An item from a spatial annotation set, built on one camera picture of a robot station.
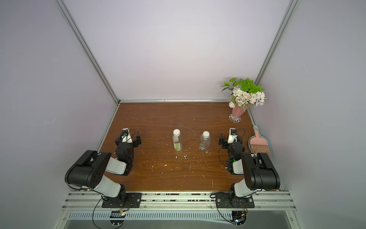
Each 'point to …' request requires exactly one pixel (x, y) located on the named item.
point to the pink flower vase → (237, 112)
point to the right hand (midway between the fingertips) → (231, 131)
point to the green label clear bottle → (177, 140)
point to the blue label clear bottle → (204, 143)
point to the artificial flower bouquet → (244, 93)
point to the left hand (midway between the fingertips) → (130, 132)
